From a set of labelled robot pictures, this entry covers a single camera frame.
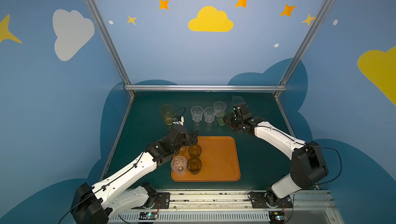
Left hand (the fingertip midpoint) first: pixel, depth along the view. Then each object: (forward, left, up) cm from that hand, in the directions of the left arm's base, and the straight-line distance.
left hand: (192, 133), depth 78 cm
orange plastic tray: (-6, -16, -20) cm, 26 cm away
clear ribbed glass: (+26, -1, -16) cm, 31 cm away
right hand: (+13, -19, -4) cm, 23 cm away
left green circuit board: (-34, +20, -19) cm, 43 cm away
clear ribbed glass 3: (+30, -18, -14) cm, 38 cm away
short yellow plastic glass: (-5, +6, -11) cm, 13 cm away
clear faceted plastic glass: (-10, +8, -18) cm, 22 cm away
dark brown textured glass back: (-3, -1, -16) cm, 16 cm away
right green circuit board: (-33, -41, -19) cm, 56 cm away
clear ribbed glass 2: (+25, -11, -17) cm, 32 cm away
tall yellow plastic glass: (+22, +18, -11) cm, 30 cm away
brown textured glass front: (-11, -1, -16) cm, 20 cm away
